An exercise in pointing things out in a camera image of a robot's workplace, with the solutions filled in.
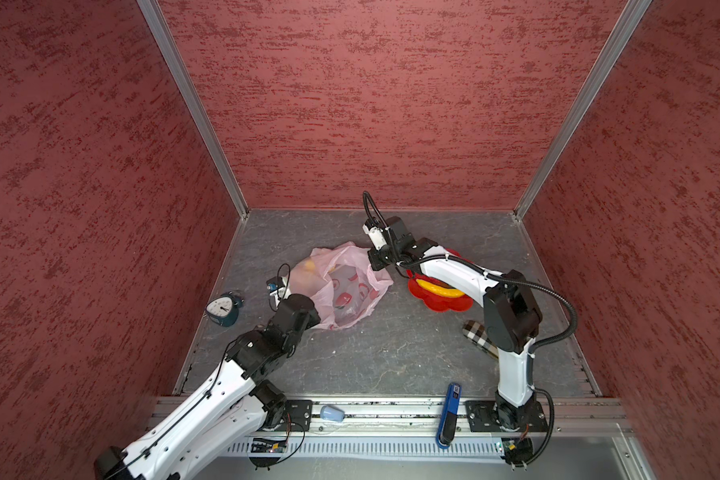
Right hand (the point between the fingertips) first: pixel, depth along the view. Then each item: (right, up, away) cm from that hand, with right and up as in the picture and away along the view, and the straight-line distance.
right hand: (369, 259), depth 92 cm
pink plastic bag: (-10, -9, +9) cm, 16 cm away
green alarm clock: (-45, -15, -3) cm, 47 cm away
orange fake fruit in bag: (-20, -2, +5) cm, 20 cm away
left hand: (-16, -12, -14) cm, 25 cm away
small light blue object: (-10, -38, -18) cm, 43 cm away
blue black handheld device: (+20, -38, -20) cm, 47 cm away
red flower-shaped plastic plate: (+22, -14, +3) cm, 26 cm away
